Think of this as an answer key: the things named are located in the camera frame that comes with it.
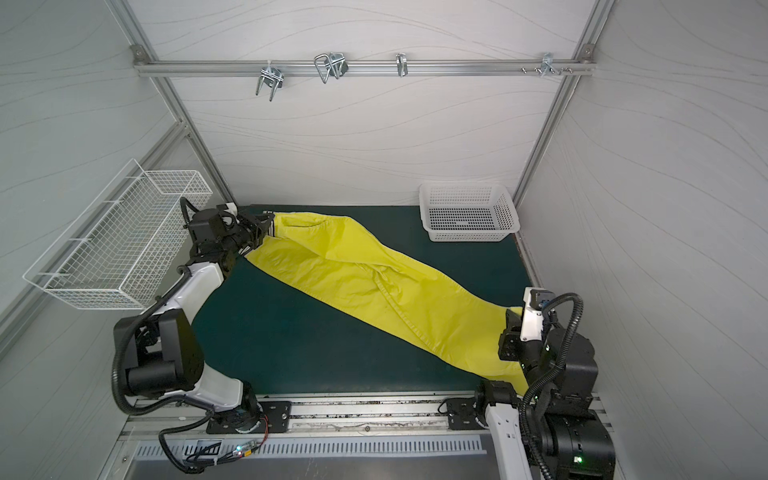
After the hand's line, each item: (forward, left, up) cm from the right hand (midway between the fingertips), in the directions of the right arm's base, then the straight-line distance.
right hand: (521, 313), depth 59 cm
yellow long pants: (+33, +46, -22) cm, 61 cm away
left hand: (+30, +61, -4) cm, 68 cm away
